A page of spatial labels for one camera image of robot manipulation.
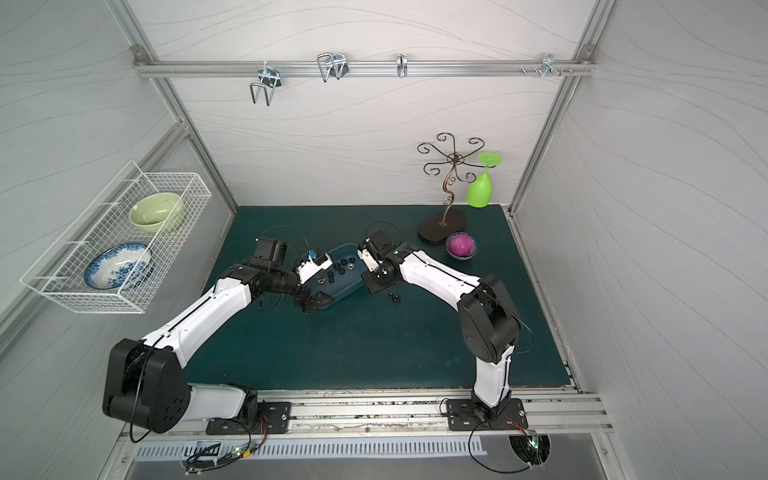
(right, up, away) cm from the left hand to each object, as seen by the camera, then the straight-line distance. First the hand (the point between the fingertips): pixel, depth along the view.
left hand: (326, 286), depth 82 cm
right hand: (+12, 0, +7) cm, 14 cm away
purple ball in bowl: (+43, +10, +19) cm, 48 cm away
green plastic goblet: (+47, +29, +14) cm, 57 cm away
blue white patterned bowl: (-41, +7, -18) cm, 46 cm away
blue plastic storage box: (+2, +1, +20) cm, 20 cm away
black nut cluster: (+19, -6, +14) cm, 25 cm away
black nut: (+1, +2, +20) cm, 20 cm away
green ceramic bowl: (-40, +20, -10) cm, 45 cm away
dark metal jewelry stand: (+41, +20, +30) cm, 54 cm away
